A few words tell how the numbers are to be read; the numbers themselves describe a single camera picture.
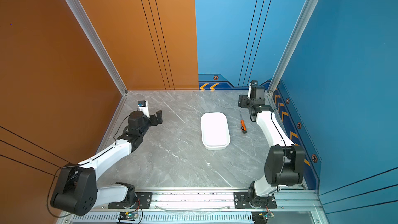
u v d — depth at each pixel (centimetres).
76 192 41
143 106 74
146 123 69
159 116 79
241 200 72
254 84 75
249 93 78
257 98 66
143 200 73
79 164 45
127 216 71
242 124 99
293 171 44
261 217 71
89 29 85
